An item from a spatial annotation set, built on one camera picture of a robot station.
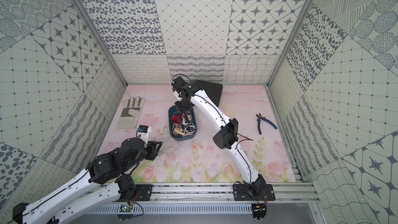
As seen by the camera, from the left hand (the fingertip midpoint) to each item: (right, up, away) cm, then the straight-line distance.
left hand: (162, 145), depth 71 cm
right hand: (+9, +15, +15) cm, 23 cm away
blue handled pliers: (+60, +8, +30) cm, 67 cm away
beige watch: (+5, +2, +18) cm, 19 cm away
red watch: (+2, +9, +29) cm, 31 cm away
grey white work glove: (-31, +14, +34) cm, 48 cm away
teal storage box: (+7, +5, +22) cm, 23 cm away
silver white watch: (+11, +3, +24) cm, 27 cm away
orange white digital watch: (+15, -5, +17) cm, 23 cm away
